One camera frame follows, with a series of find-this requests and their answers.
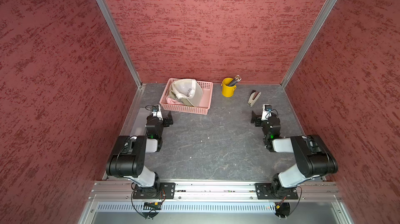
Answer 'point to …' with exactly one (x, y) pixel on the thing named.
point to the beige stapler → (253, 98)
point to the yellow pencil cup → (227, 91)
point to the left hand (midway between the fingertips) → (163, 114)
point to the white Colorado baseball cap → (188, 91)
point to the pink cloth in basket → (174, 101)
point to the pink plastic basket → (201, 107)
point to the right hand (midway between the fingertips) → (259, 112)
